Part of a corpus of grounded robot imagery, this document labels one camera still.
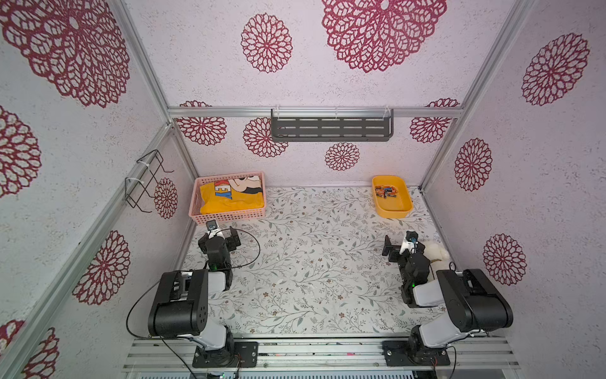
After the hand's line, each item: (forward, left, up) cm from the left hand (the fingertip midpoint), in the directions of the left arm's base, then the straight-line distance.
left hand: (220, 231), depth 93 cm
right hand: (-3, -70, +1) cm, 70 cm away
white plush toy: (-10, -81, 0) cm, 81 cm away
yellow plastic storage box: (+27, -77, -11) cm, 82 cm away
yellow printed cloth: (+23, -3, -4) cm, 24 cm away
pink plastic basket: (+14, +15, -3) cm, 20 cm away
